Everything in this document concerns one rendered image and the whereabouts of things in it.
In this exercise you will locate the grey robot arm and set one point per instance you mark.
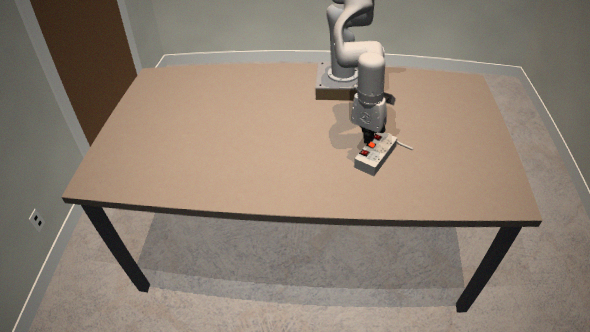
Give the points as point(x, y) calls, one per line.
point(368, 56)

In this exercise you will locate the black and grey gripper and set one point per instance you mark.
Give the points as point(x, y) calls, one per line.
point(370, 116)

